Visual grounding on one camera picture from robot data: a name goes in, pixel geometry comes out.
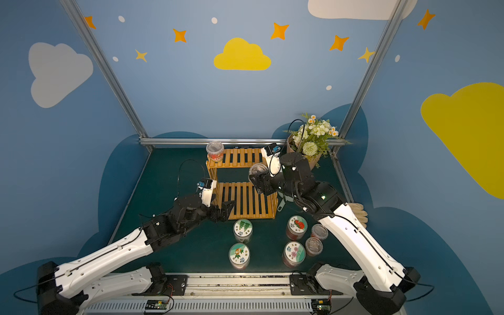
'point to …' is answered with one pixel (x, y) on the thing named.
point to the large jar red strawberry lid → (296, 227)
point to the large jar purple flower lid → (294, 253)
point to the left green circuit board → (156, 304)
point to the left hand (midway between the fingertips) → (225, 196)
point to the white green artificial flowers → (315, 138)
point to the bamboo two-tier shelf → (249, 203)
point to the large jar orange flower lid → (239, 256)
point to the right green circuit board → (321, 304)
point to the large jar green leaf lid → (243, 231)
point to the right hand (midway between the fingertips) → (262, 170)
